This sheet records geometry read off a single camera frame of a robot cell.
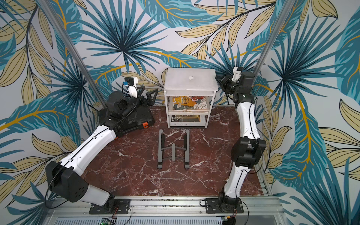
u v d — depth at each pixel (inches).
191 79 32.3
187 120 41.0
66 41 31.5
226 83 28.3
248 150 20.4
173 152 34.6
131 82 22.8
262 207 29.9
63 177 15.6
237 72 28.8
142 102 25.0
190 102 37.3
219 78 30.1
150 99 24.7
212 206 28.8
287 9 27.3
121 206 28.8
